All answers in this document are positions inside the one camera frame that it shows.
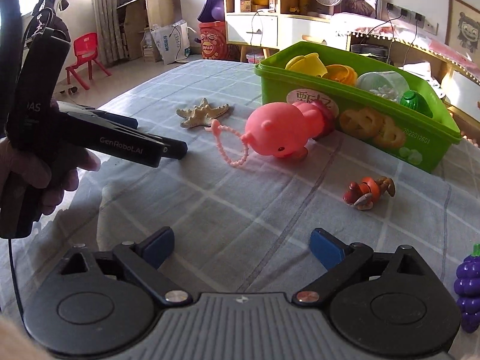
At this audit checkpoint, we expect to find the green plastic bowl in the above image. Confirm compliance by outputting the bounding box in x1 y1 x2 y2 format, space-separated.
400 90 433 118

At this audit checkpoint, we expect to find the orange plastic bowl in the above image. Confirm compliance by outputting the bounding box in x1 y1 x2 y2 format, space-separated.
324 64 358 86

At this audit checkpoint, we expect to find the clear cotton swab jar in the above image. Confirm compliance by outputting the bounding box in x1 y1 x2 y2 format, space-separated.
355 71 410 102

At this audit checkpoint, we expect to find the yellow plastic bowl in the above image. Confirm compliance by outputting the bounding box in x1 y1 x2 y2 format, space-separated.
285 52 328 77

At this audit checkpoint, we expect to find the person left hand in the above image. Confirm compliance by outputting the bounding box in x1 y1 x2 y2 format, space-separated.
1 137 101 215

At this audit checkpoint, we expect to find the small orange figure toy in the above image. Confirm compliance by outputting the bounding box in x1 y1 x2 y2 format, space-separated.
343 176 396 211

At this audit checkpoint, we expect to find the red plastic child chair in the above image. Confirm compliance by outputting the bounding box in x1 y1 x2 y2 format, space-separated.
65 33 112 90

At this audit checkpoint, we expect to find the grey checked table cloth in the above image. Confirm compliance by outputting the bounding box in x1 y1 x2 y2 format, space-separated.
1 61 479 359

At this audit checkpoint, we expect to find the pink rubber pig toy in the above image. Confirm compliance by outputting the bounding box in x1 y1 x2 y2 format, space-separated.
203 100 337 167

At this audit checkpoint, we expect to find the purple grape toy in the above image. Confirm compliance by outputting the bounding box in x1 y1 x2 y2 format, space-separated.
454 244 480 333

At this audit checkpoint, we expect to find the beige starfish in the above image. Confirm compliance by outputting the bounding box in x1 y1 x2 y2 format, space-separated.
176 97 230 129

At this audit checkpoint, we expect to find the green plastic bin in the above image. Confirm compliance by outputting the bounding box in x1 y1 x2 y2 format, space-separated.
255 41 461 172

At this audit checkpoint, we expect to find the white cardboard box on floor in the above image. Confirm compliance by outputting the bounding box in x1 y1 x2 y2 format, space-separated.
151 19 191 65

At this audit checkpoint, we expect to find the purple hanging cloth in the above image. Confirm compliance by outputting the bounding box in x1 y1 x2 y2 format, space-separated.
198 0 224 23

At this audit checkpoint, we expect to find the pink lace cloth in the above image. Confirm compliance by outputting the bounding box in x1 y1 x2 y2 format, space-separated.
329 13 479 85

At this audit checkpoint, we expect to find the wooden white drawer cabinet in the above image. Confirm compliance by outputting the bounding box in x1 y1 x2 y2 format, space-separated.
224 0 479 119

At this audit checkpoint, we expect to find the framed cartoon girl picture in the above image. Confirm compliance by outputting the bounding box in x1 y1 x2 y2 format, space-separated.
445 0 480 66

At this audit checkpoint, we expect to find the wall power outlet strip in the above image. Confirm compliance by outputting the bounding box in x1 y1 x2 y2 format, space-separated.
385 2 439 35

